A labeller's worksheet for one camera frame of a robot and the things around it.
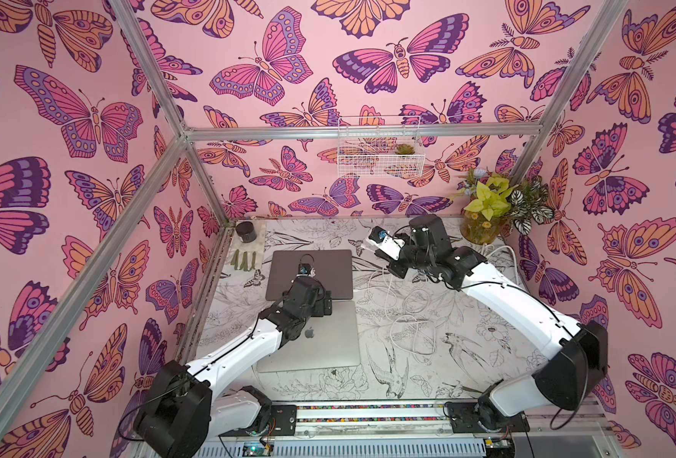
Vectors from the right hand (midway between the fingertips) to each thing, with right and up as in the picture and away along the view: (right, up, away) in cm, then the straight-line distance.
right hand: (382, 248), depth 78 cm
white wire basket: (+4, +34, +28) cm, 44 cm away
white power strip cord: (+42, -1, +29) cm, 51 cm away
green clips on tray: (-52, -5, +28) cm, 59 cm away
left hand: (-18, -14, +9) cm, 25 cm away
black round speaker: (-49, +6, +33) cm, 59 cm away
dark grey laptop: (-15, -8, +28) cm, 32 cm away
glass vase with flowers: (+38, +14, +16) cm, 44 cm away
